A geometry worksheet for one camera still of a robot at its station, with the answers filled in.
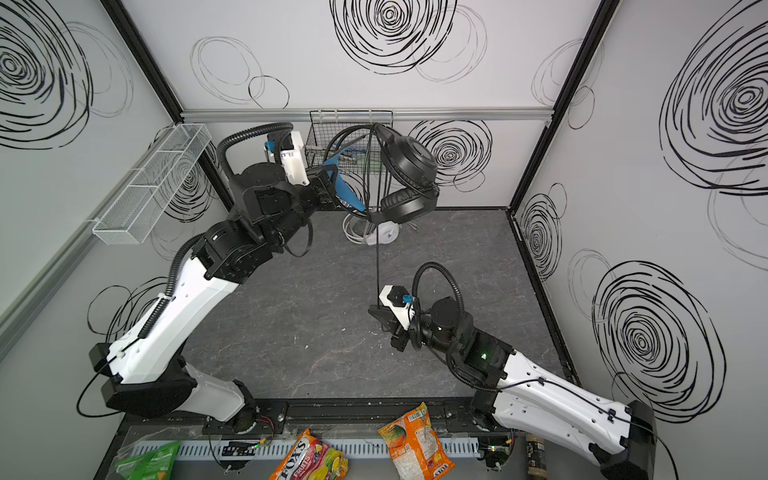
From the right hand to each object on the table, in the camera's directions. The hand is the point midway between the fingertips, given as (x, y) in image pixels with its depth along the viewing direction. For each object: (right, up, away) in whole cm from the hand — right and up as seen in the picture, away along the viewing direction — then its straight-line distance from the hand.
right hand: (369, 311), depth 63 cm
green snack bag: (-48, -34, +2) cm, 59 cm away
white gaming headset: (-7, +18, +48) cm, 52 cm away
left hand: (-5, +30, -8) cm, 31 cm away
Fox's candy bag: (-14, -33, +2) cm, 36 cm away
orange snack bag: (+10, -32, +3) cm, 33 cm away
